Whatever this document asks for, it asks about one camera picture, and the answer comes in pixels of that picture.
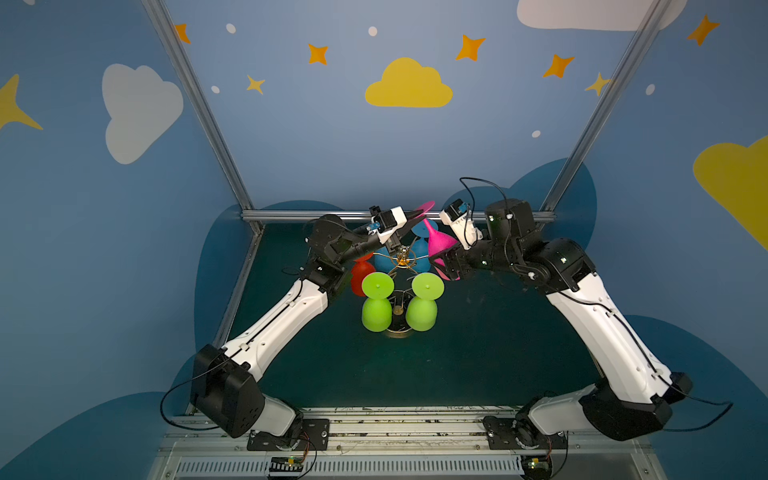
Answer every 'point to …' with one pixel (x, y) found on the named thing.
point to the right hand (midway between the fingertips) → (445, 246)
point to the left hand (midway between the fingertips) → (419, 205)
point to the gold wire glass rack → (402, 271)
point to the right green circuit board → (536, 467)
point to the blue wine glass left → (383, 261)
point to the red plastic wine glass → (360, 268)
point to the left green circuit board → (286, 464)
